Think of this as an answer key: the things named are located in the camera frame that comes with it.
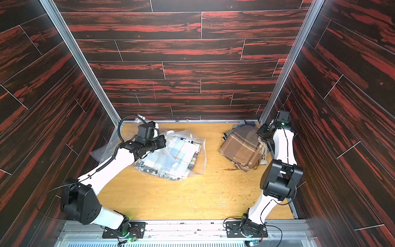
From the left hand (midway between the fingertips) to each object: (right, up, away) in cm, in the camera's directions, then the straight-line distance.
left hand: (168, 140), depth 85 cm
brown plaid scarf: (+45, -5, +7) cm, 46 cm away
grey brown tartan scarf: (+13, -15, +8) cm, 21 cm away
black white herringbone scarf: (+36, +3, +19) cm, 40 cm away
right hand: (+56, +3, +4) cm, 56 cm away
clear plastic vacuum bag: (+18, -17, +10) cm, 27 cm away
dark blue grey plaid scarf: (+52, +13, +30) cm, 62 cm away
